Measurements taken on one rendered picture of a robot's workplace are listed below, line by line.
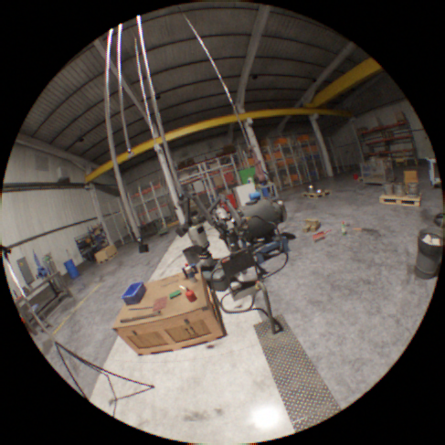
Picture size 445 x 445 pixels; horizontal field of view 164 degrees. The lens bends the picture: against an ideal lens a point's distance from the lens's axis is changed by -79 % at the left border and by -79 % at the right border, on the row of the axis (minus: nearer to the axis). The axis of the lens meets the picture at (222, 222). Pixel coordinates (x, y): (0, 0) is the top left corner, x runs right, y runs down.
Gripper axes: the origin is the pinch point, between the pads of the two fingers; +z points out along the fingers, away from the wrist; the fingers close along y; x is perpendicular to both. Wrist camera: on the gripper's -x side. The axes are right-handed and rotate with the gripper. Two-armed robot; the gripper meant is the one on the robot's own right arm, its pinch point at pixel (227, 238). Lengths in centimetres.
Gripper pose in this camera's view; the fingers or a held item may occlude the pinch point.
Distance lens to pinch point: 166.9
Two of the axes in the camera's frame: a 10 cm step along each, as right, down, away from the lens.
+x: -5.7, 6.1, 5.5
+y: 4.5, -3.3, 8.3
